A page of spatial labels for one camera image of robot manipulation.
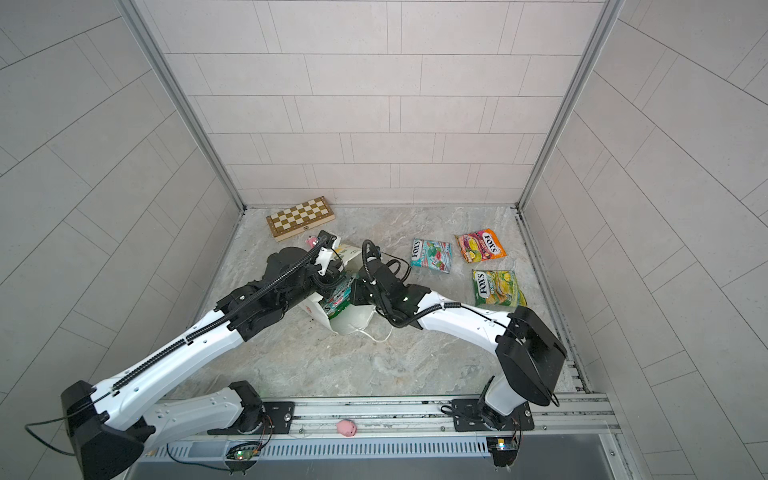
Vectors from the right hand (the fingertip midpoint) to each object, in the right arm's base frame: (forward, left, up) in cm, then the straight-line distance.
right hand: (348, 288), depth 79 cm
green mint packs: (-3, +3, -1) cm, 4 cm away
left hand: (+2, -1, +11) cm, 11 cm away
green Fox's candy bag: (+4, -44, -12) cm, 45 cm away
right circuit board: (-35, -35, -16) cm, 53 cm away
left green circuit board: (-33, +23, -11) cm, 42 cm away
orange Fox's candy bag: (+20, -43, -12) cm, 49 cm away
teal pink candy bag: (+18, -25, -11) cm, 33 cm away
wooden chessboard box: (+36, +21, -9) cm, 43 cm away
